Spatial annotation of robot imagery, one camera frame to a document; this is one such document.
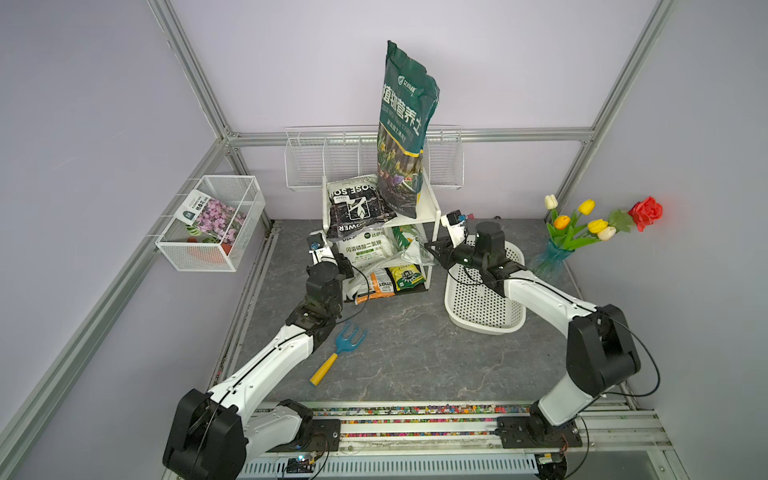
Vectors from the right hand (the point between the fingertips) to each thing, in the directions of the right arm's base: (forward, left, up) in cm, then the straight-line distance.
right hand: (428, 240), depth 85 cm
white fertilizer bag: (-2, +18, -2) cm, 18 cm away
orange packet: (-6, +16, -17) cm, 24 cm away
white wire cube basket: (-8, +61, +7) cm, 62 cm away
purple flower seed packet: (-2, +55, +12) cm, 57 cm away
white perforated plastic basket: (-9, -16, -22) cm, 29 cm away
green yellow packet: (+1, +6, -20) cm, 21 cm away
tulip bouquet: (+1, -40, +1) cm, 40 cm away
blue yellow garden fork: (-21, +26, -23) cm, 41 cm away
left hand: (-6, +25, +4) cm, 26 cm away
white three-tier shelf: (-1, +1, +11) cm, 12 cm away
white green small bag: (-1, +6, +2) cm, 6 cm away
